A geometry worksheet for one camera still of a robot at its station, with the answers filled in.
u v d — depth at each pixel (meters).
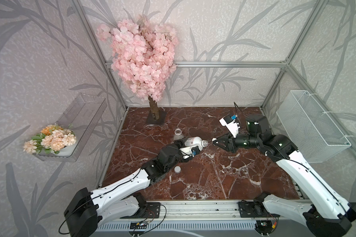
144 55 0.77
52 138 0.49
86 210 0.39
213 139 0.63
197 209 0.75
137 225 0.70
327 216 0.38
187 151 0.65
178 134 0.82
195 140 0.68
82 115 0.73
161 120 1.12
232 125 0.56
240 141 0.56
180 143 0.66
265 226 0.74
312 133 0.62
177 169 0.87
